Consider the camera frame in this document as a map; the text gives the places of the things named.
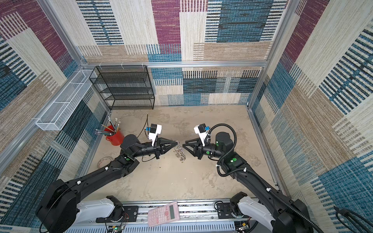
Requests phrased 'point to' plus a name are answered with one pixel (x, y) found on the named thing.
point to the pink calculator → (163, 214)
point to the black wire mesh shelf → (124, 87)
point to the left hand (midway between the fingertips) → (176, 144)
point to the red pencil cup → (114, 135)
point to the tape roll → (103, 161)
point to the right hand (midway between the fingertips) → (186, 146)
